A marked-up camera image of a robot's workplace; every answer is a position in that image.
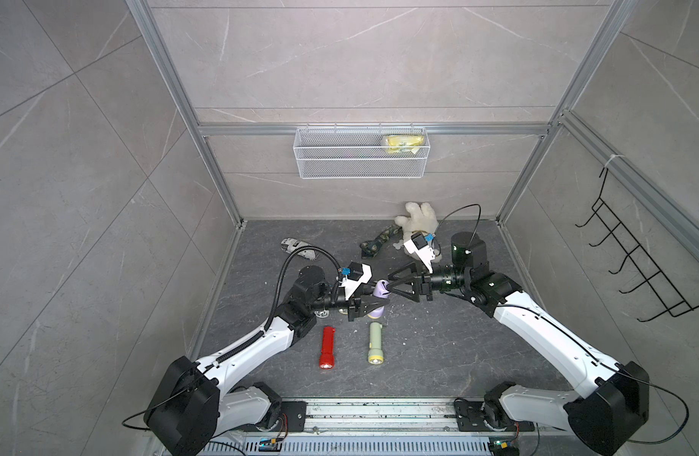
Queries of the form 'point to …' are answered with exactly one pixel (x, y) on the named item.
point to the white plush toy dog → (419, 219)
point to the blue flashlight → (322, 313)
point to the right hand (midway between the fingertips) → (392, 283)
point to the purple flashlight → (381, 291)
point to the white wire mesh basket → (361, 153)
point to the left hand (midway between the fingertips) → (387, 292)
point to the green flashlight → (375, 351)
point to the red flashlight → (327, 356)
